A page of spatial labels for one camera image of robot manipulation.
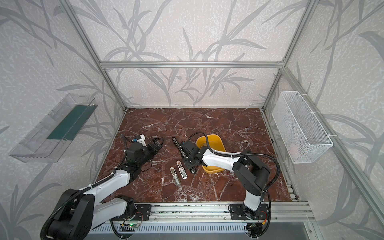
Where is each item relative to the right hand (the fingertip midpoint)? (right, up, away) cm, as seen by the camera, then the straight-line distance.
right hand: (187, 156), depth 89 cm
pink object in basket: (+54, +7, -17) cm, 57 cm away
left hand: (-13, +12, -4) cm, 18 cm away
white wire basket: (+51, +15, -28) cm, 60 cm away
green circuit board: (-26, -30, -18) cm, 44 cm away
